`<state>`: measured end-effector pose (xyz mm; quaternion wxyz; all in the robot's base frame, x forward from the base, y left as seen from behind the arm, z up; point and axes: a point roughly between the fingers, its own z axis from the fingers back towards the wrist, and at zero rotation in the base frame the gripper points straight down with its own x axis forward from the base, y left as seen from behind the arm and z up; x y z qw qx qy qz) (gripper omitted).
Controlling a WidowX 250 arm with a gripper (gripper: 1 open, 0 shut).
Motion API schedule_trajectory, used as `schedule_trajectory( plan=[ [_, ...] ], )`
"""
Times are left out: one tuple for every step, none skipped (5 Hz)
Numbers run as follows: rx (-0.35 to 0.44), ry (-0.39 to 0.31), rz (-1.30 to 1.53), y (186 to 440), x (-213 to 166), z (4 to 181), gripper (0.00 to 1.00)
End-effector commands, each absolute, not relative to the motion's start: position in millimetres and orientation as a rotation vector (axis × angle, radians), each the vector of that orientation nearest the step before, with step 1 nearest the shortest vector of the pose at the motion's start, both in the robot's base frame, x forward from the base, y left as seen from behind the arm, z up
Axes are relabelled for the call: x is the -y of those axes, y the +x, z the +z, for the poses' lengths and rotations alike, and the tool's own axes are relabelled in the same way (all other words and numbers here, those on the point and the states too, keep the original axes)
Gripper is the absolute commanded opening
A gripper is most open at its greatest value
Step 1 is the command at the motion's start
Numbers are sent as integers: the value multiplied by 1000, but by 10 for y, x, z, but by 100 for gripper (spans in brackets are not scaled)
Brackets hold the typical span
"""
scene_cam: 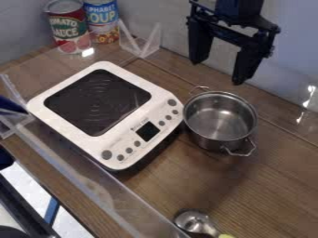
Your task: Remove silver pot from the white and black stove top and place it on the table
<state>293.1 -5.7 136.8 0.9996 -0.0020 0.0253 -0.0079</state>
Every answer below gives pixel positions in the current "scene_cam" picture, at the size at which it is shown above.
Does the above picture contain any blue object at left edge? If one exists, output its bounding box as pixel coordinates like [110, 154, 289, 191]
[0, 95, 30, 171]

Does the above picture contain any alphabet soup can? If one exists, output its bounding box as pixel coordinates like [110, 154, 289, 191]
[83, 0, 119, 44]

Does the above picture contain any clear acrylic front barrier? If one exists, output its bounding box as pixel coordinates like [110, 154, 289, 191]
[0, 73, 191, 238]

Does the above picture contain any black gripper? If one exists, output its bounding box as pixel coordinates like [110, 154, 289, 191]
[187, 0, 281, 86]

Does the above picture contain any silver pot with handles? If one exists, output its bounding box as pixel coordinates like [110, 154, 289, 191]
[183, 86, 258, 157]

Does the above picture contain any black and blue table frame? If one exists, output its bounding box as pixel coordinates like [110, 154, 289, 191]
[0, 175, 62, 238]

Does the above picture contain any white and black induction stove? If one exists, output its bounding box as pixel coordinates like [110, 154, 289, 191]
[27, 61, 183, 171]

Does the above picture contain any tomato sauce can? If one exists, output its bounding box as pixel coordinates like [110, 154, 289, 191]
[44, 0, 91, 54]

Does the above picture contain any silver measuring spoon yellow handle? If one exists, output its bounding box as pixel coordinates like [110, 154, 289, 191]
[174, 209, 237, 238]

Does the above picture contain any clear acrylic corner bracket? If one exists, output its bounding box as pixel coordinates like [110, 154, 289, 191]
[118, 20, 162, 59]

